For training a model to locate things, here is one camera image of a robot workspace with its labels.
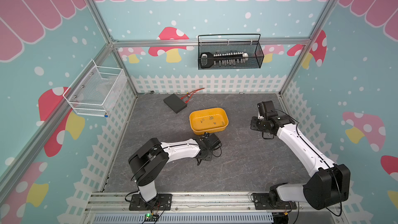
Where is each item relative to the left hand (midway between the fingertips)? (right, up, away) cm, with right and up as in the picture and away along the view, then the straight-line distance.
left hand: (204, 157), depth 89 cm
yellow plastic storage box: (+3, +20, +17) cm, 26 cm away
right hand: (+27, +20, -4) cm, 34 cm away
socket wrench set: (+2, +57, +1) cm, 57 cm away
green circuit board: (-26, -23, -16) cm, 38 cm away
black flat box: (-21, +32, +24) cm, 45 cm away
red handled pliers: (-10, +39, +29) cm, 50 cm away
